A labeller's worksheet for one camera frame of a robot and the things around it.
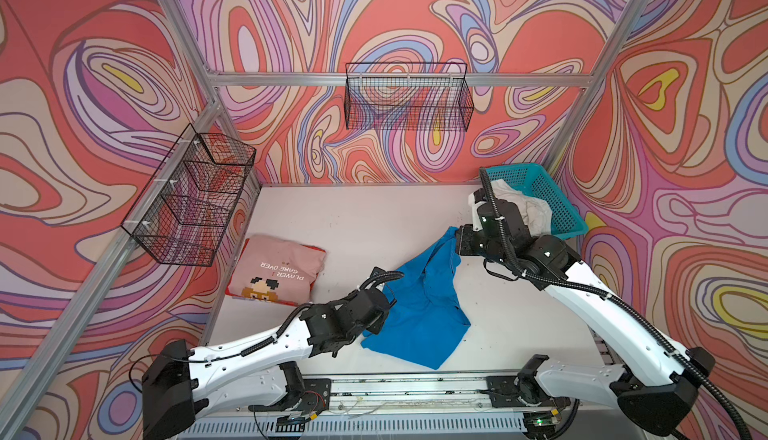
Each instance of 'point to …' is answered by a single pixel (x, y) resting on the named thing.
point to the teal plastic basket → (566, 223)
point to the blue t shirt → (426, 322)
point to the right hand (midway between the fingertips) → (459, 240)
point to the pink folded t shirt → (277, 270)
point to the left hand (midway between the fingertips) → (386, 303)
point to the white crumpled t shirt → (534, 214)
